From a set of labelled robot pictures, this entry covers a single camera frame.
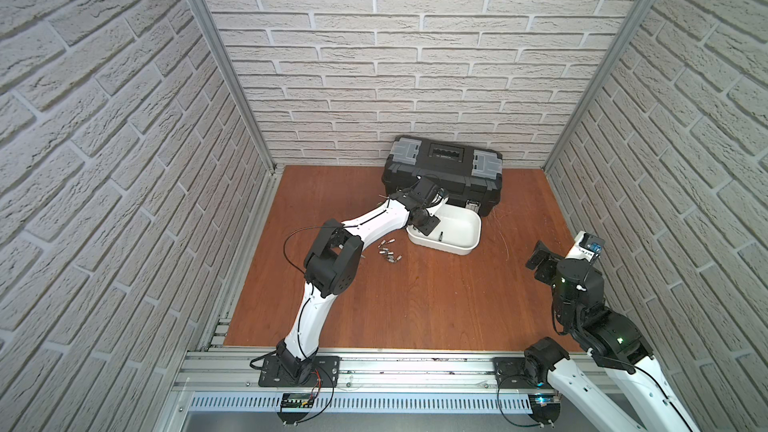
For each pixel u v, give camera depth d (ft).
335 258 1.79
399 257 3.10
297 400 2.38
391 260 3.07
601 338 1.51
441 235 3.27
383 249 3.13
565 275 1.62
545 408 2.29
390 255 3.10
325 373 2.45
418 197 2.49
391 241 3.20
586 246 1.83
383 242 3.20
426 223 2.82
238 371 2.50
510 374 2.39
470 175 3.09
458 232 3.29
